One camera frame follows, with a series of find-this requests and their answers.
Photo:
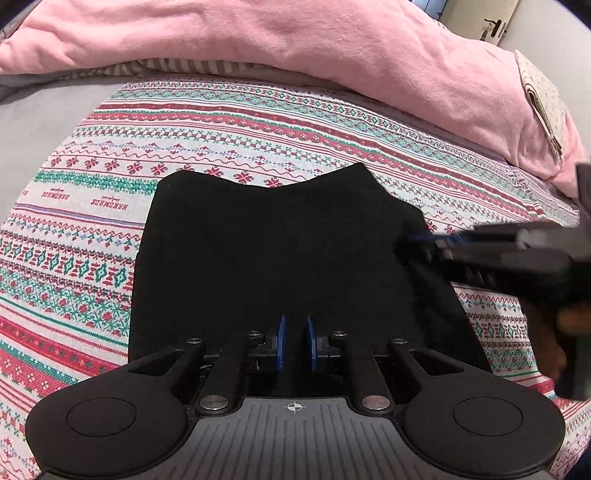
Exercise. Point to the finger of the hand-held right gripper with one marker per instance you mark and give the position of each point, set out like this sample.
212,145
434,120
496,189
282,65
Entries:
429,247

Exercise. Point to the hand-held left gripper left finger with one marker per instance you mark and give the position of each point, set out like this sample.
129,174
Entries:
278,344

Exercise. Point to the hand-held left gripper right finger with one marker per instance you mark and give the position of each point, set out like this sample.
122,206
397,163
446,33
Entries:
310,344

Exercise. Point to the black pants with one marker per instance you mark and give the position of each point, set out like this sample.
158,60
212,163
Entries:
286,249

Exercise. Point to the person's right hand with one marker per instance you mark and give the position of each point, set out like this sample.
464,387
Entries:
561,323

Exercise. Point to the folded cream floral cloth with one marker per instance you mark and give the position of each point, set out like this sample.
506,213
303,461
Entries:
547,106

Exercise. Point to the pink fleece blanket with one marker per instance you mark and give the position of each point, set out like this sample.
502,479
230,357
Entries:
323,50

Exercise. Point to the patterned striped bed cover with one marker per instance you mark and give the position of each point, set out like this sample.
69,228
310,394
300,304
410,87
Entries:
69,258

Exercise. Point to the cream door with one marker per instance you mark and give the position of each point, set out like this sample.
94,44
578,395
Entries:
475,14

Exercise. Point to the blue glass panel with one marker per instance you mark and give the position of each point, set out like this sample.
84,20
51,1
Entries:
427,4

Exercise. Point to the grey bed sheet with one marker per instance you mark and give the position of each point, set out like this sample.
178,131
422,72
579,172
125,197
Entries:
32,138

